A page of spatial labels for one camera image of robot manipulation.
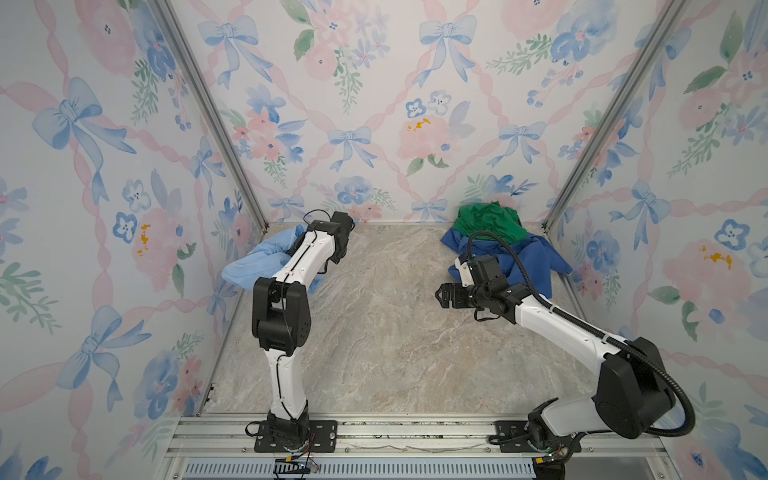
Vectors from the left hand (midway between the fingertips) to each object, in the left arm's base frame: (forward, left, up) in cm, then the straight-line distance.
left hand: (289, 251), depth 86 cm
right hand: (-8, -46, -7) cm, 48 cm away
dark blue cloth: (+7, -80, -12) cm, 81 cm away
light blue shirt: (-5, +5, +2) cm, 8 cm away
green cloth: (+25, -66, -9) cm, 71 cm away
